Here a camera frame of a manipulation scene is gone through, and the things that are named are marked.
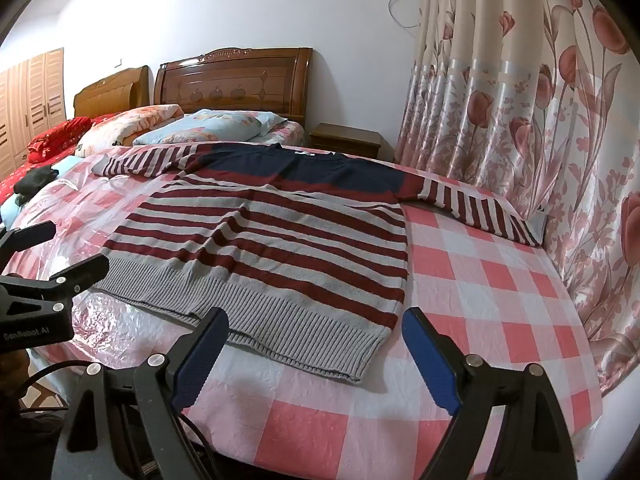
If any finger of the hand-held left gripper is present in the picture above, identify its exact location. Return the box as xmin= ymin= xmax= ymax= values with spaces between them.
xmin=0 ymin=254 xmax=110 ymax=318
xmin=0 ymin=220 xmax=57 ymax=263

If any pink checkered bed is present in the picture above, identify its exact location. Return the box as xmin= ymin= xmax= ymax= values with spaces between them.
xmin=7 ymin=142 xmax=608 ymax=480

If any wooden wardrobe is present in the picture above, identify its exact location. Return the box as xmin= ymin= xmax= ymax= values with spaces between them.
xmin=0 ymin=47 xmax=66 ymax=181

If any pink floral curtain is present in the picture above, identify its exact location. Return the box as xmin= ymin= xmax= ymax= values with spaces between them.
xmin=392 ymin=0 xmax=640 ymax=396

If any red blanket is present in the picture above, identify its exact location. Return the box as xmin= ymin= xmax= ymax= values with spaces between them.
xmin=0 ymin=115 xmax=121 ymax=201

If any black cloth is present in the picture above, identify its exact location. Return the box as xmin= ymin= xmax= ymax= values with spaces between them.
xmin=13 ymin=166 xmax=60 ymax=206

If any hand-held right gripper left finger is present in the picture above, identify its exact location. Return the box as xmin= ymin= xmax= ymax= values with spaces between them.
xmin=50 ymin=306 xmax=231 ymax=480

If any wooden nightstand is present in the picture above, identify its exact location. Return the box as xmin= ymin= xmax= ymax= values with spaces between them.
xmin=309 ymin=123 xmax=382 ymax=162

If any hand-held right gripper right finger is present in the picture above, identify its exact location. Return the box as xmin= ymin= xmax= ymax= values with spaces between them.
xmin=401 ymin=306 xmax=581 ymax=480

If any red grey striped sweater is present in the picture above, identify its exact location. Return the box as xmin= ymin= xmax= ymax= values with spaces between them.
xmin=90 ymin=142 xmax=543 ymax=386

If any light blue floral pillow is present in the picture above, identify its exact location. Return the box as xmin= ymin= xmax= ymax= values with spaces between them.
xmin=132 ymin=108 xmax=288 ymax=147

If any small wooden headboard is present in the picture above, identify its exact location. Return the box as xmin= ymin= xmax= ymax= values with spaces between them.
xmin=74 ymin=66 xmax=151 ymax=118

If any large carved wooden headboard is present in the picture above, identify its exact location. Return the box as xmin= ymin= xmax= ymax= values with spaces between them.
xmin=152 ymin=47 xmax=313 ymax=126

